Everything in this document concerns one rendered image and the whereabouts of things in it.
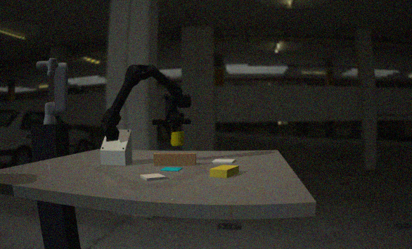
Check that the yellow rectangular block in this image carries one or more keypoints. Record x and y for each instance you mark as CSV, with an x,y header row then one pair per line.
x,y
224,171

